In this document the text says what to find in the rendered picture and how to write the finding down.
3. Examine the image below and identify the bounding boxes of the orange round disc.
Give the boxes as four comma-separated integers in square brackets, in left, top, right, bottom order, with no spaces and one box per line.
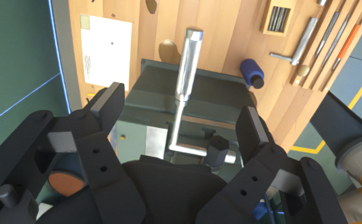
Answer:
[48,168,87,198]

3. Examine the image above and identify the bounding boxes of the blue cylinder with black cap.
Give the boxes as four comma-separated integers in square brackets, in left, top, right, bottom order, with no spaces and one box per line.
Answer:
[239,58,265,90]

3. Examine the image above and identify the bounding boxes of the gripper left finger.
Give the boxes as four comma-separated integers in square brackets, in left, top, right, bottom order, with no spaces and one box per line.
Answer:
[0,81,147,224]

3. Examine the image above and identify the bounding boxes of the wooden box of drill bits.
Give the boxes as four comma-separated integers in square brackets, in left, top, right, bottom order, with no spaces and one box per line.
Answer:
[260,0,298,38]

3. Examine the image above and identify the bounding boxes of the steel chuck key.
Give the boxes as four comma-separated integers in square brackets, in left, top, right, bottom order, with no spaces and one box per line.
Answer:
[269,17,319,67]

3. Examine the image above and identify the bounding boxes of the thin steel rod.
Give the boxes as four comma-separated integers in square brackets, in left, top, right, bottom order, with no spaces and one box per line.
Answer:
[314,11,340,60]
[322,14,351,66]

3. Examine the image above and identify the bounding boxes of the wooden tool tray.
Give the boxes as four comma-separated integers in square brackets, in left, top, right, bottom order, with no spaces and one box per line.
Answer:
[289,0,362,93]

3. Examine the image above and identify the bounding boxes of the brass ball knob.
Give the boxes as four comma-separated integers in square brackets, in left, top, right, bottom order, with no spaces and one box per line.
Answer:
[296,64,311,77]

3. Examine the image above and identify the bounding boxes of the orange handled scriber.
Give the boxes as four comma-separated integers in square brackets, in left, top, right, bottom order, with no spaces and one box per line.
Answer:
[330,24,361,72]

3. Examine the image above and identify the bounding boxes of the dark hexagonal knob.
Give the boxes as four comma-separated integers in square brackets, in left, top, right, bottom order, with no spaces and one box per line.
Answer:
[204,135,231,169]

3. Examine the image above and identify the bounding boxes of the dark green drill press vise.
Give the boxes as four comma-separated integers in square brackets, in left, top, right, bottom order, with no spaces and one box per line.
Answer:
[110,58,258,184]

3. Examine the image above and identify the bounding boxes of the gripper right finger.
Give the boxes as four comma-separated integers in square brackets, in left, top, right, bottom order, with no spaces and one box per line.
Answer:
[196,105,350,224]

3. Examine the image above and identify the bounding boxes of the white paper sheet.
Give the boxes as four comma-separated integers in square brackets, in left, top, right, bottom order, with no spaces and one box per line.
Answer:
[80,14,133,93]

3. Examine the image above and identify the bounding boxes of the grey cylindrical handle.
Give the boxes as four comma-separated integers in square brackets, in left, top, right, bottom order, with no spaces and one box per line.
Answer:
[0,184,40,224]

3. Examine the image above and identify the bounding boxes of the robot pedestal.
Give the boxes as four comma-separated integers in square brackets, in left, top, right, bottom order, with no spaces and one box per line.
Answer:
[309,91,362,174]

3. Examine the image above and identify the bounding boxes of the steel tommy bar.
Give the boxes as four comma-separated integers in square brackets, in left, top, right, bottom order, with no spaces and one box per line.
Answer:
[167,28,238,165]

